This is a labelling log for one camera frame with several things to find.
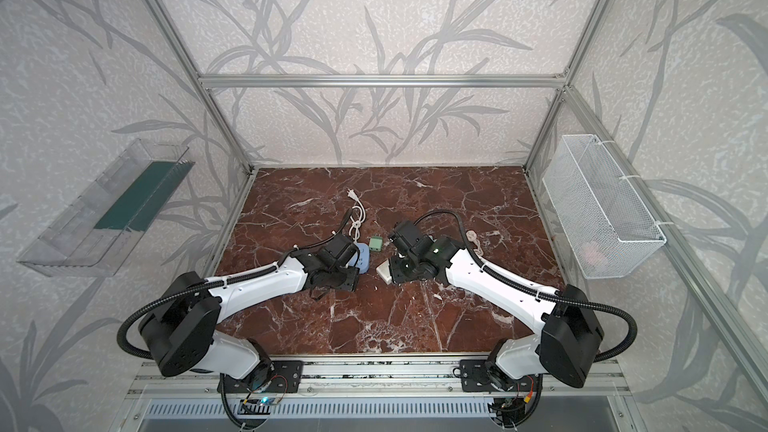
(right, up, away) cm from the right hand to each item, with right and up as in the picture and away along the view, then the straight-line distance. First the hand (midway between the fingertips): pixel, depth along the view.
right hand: (394, 262), depth 80 cm
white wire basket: (+45, +11, -19) cm, 50 cm away
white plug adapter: (-4, -5, +9) cm, 11 cm away
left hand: (-12, -5, +8) cm, 15 cm away
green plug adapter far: (-7, +2, +18) cm, 19 cm away
